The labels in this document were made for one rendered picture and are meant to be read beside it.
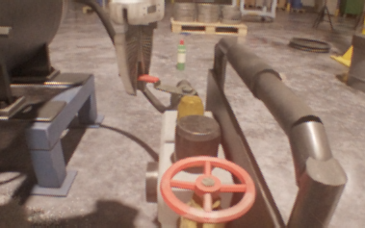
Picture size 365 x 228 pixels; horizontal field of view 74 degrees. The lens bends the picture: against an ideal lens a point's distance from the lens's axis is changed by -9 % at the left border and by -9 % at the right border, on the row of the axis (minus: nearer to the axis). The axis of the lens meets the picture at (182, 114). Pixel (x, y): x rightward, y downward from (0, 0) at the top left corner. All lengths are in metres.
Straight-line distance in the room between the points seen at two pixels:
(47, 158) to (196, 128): 0.72
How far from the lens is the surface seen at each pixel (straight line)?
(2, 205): 1.02
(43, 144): 0.91
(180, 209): 0.18
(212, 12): 4.50
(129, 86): 0.49
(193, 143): 0.26
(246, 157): 0.25
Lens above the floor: 0.64
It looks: 26 degrees down
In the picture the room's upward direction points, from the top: 3 degrees clockwise
